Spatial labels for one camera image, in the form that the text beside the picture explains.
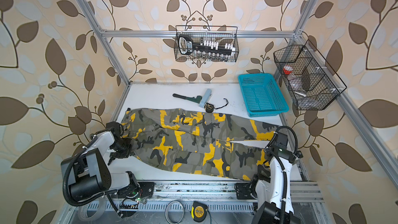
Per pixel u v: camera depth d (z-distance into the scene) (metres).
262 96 1.12
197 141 0.89
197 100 1.09
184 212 0.71
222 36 0.91
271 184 0.48
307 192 0.75
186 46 0.86
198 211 0.67
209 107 1.02
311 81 0.74
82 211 0.67
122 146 0.74
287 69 0.81
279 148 0.57
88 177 0.43
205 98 1.08
